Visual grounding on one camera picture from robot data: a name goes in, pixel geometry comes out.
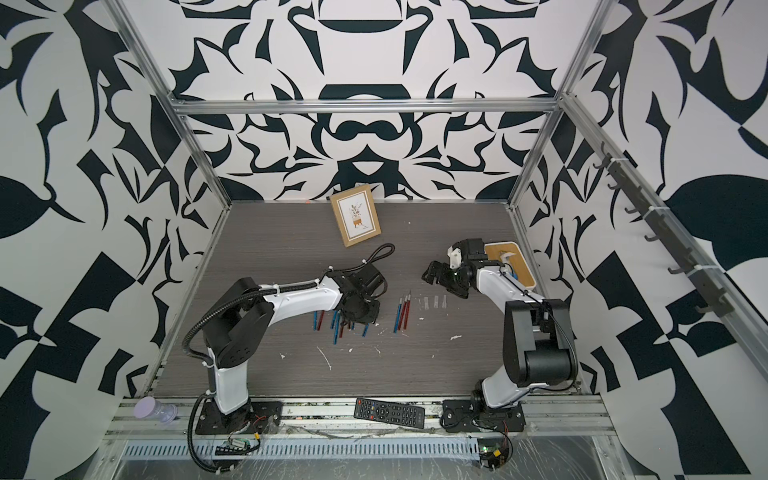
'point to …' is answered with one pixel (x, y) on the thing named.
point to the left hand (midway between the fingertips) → (372, 313)
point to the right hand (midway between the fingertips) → (434, 276)
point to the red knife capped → (341, 331)
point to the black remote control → (389, 412)
